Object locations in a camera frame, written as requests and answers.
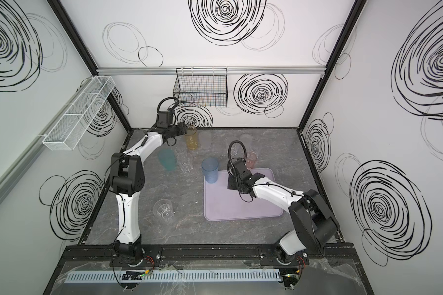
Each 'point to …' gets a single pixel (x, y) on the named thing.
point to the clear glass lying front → (164, 209)
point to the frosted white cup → (205, 139)
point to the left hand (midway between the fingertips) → (186, 125)
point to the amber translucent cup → (192, 139)
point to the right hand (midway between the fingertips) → (229, 182)
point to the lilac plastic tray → (223, 203)
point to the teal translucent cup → (167, 158)
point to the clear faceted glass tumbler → (237, 150)
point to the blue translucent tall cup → (210, 166)
